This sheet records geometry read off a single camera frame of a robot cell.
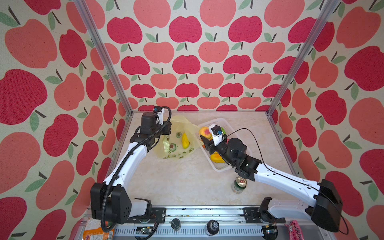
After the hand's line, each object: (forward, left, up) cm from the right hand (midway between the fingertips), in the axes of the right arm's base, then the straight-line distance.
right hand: (210, 131), depth 72 cm
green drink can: (-17, -17, -20) cm, 32 cm away
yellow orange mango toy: (-13, -3, -2) cm, 14 cm away
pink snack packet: (-33, -44, -30) cm, 63 cm away
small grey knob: (-37, +12, -20) cm, 44 cm away
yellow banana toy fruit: (+9, +15, -26) cm, 31 cm away
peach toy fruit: (-3, +2, +2) cm, 4 cm away
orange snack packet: (-44, +47, -25) cm, 69 cm away
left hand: (+7, +20, -5) cm, 22 cm away
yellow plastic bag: (+7, +25, -30) cm, 40 cm away
